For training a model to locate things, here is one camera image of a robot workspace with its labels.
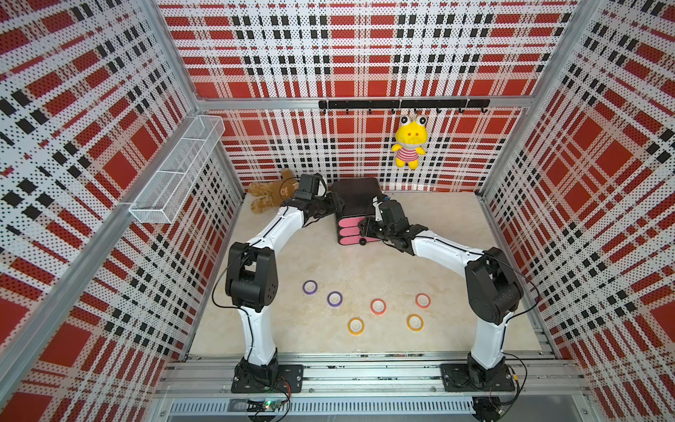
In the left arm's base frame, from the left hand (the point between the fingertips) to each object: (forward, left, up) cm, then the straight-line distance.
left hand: (344, 203), depth 94 cm
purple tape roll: (-24, +13, -18) cm, 33 cm away
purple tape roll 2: (-29, +4, -17) cm, 34 cm away
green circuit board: (-59, +21, -16) cm, 65 cm away
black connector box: (-60, -39, -17) cm, 73 cm away
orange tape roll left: (-38, -4, -18) cm, 42 cm away
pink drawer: (-7, -3, -2) cm, 8 cm away
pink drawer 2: (-8, -1, -6) cm, 10 cm away
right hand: (-7, -7, -3) cm, 10 cm away
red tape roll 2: (-29, -27, -17) cm, 44 cm away
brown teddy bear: (+17, +32, -12) cm, 38 cm away
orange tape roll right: (-37, -23, -18) cm, 47 cm away
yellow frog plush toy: (+17, -24, +17) cm, 34 cm away
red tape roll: (-31, -12, -18) cm, 38 cm away
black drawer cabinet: (-1, -3, +2) cm, 4 cm away
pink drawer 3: (-8, -1, -13) cm, 15 cm away
